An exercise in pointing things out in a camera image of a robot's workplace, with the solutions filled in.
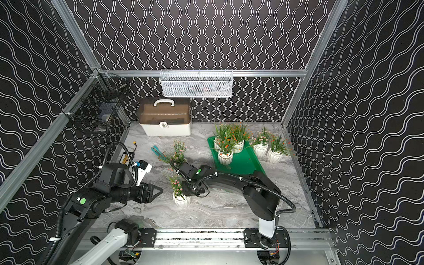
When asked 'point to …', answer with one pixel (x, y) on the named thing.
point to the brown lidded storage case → (165, 117)
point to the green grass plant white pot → (223, 127)
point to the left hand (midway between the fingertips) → (156, 187)
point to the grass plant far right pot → (279, 146)
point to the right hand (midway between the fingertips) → (186, 193)
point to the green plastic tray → (243, 163)
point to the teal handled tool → (158, 152)
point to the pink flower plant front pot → (180, 200)
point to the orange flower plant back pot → (226, 144)
